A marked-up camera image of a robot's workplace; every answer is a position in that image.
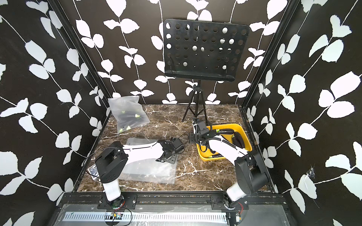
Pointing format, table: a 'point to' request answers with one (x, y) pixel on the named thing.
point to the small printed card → (93, 170)
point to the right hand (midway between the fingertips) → (190, 134)
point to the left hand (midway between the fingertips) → (171, 156)
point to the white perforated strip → (147, 216)
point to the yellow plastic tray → (205, 154)
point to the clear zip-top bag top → (118, 104)
